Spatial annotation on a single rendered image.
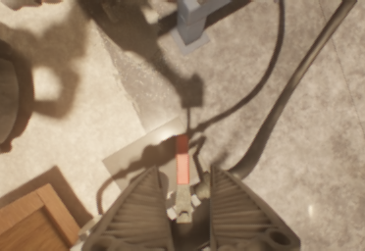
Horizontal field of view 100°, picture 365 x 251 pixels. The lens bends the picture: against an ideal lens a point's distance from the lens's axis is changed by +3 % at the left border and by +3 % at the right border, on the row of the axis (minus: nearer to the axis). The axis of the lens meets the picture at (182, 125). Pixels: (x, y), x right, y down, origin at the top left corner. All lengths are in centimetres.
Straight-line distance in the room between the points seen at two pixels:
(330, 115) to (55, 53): 132
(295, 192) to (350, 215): 32
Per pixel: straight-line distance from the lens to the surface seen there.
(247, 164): 33
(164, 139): 73
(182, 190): 29
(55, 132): 93
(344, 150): 111
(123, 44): 83
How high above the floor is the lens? 73
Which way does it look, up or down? 86 degrees down
